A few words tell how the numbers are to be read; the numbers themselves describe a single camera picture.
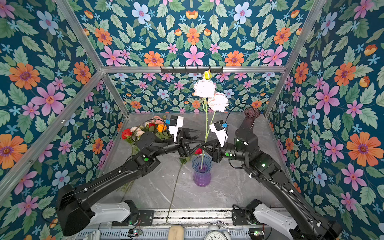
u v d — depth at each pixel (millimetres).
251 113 963
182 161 921
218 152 507
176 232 663
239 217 732
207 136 566
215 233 663
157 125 1063
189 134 584
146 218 737
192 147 531
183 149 515
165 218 750
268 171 435
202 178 862
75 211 378
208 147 584
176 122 501
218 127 514
